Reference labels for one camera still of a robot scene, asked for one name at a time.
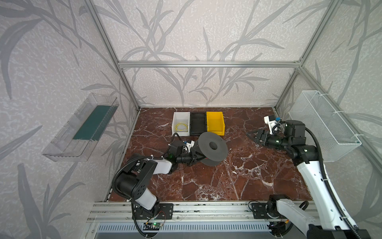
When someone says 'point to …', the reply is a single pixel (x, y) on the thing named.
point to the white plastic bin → (181, 117)
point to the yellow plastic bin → (215, 123)
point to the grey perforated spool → (213, 146)
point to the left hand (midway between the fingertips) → (206, 153)
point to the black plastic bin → (197, 123)
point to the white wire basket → (335, 136)
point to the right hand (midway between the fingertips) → (249, 131)
